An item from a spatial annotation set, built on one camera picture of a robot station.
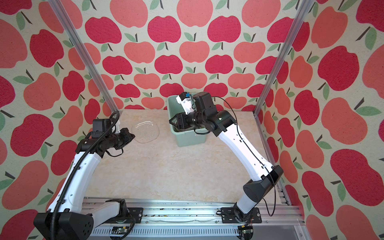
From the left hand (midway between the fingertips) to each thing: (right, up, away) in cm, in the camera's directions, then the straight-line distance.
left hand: (137, 135), depth 76 cm
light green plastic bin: (+25, -3, +14) cm, 29 cm away
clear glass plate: (+2, +2, +5) cm, 6 cm away
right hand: (+22, +8, -10) cm, 25 cm away
